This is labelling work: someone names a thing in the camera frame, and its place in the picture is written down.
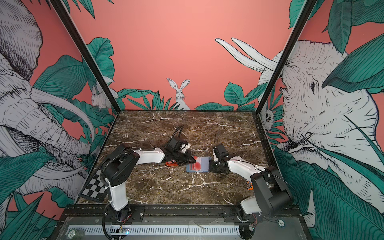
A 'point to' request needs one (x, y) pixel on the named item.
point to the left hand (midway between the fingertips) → (198, 160)
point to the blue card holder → (203, 164)
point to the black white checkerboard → (94, 188)
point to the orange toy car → (249, 185)
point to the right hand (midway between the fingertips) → (209, 167)
